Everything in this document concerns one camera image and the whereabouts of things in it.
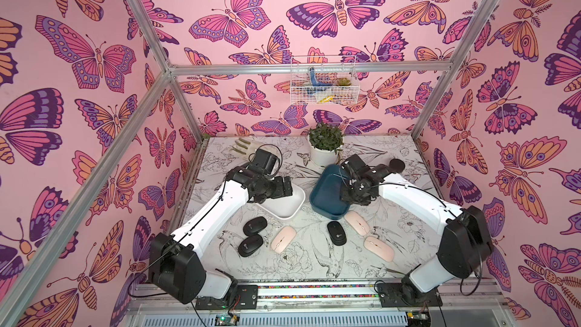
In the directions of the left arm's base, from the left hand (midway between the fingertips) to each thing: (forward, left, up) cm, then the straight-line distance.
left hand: (285, 189), depth 81 cm
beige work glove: (+35, +24, -16) cm, 46 cm away
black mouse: (-6, +13, -16) cm, 21 cm away
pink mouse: (-12, +1, -15) cm, 20 cm away
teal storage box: (+7, -16, -15) cm, 23 cm away
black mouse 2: (-15, +13, -15) cm, 25 cm away
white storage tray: (+1, 0, -16) cm, 16 cm away
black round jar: (+21, -50, -13) cm, 56 cm away
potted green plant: (+23, -16, +1) cm, 28 cm away
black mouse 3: (-10, -19, -14) cm, 26 cm away
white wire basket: (+42, -16, +18) cm, 49 cm away
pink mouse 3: (-16, -34, -14) cm, 40 cm away
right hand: (+1, -23, -6) cm, 24 cm away
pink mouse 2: (-6, -28, -14) cm, 32 cm away
